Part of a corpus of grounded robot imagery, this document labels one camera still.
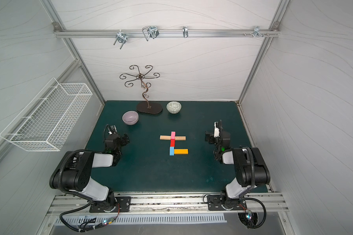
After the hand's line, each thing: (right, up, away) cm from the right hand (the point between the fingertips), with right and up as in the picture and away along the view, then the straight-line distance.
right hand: (215, 129), depth 95 cm
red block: (-28, -9, +1) cm, 29 cm away
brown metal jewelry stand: (-51, +16, +19) cm, 57 cm away
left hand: (-63, -3, -1) cm, 63 cm away
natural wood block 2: (-23, -6, +4) cm, 24 cm away
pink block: (-28, -4, +4) cm, 29 cm away
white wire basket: (-87, +5, -27) cm, 91 cm away
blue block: (-29, -14, -2) cm, 32 cm away
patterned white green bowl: (-28, +16, +20) cm, 38 cm away
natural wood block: (-33, -6, +4) cm, 34 cm away
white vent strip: (-15, -41, -24) cm, 50 cm away
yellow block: (-23, -14, -1) cm, 27 cm away
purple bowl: (-61, +8, +13) cm, 62 cm away
